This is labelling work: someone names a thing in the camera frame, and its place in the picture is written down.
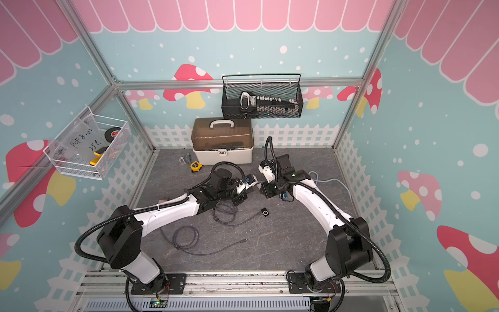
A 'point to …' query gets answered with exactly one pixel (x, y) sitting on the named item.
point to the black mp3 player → (265, 212)
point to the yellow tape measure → (195, 166)
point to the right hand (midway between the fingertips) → (263, 189)
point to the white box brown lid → (222, 140)
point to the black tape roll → (111, 133)
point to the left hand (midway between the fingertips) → (250, 190)
